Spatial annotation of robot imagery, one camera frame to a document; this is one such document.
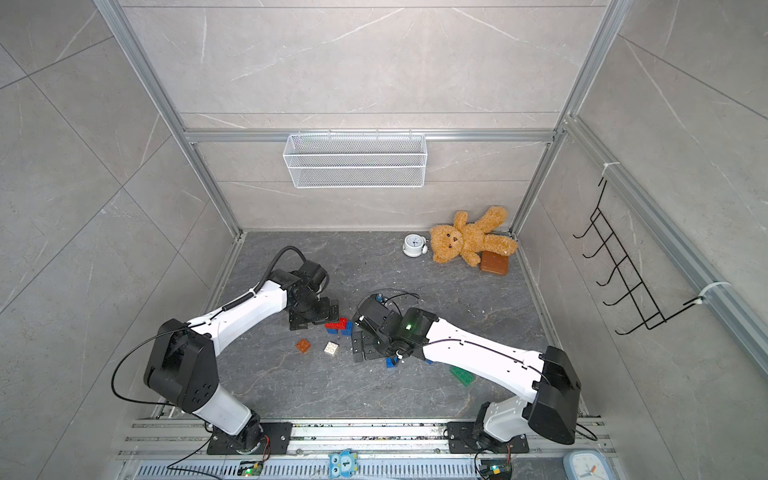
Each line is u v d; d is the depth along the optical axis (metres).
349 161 1.01
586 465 0.68
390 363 0.85
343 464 0.69
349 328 0.91
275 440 0.73
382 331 0.54
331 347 0.88
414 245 1.10
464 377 0.82
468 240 1.07
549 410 0.37
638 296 0.64
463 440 0.74
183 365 0.44
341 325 0.88
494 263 1.07
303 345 0.88
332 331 0.93
